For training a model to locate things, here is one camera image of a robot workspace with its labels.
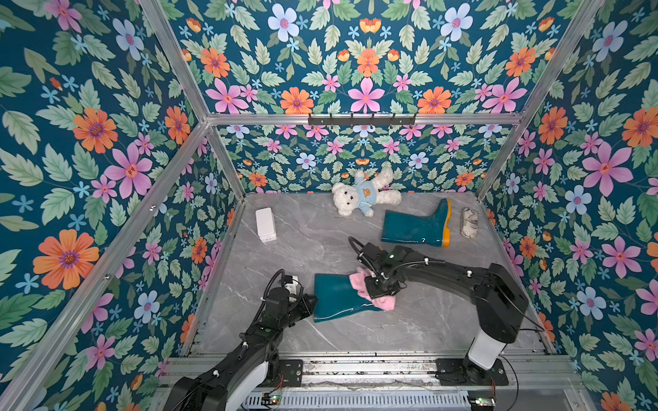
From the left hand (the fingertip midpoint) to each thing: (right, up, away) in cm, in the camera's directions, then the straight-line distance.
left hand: (320, 297), depth 86 cm
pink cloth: (+13, +6, -1) cm, 14 cm away
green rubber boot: (+5, 0, +1) cm, 5 cm away
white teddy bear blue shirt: (+17, +38, +24) cm, 48 cm away
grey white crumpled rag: (+60, +23, +19) cm, 67 cm away
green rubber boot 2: (+44, +22, +15) cm, 52 cm away
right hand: (+19, +3, -1) cm, 19 cm away
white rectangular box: (-26, +24, +20) cm, 41 cm away
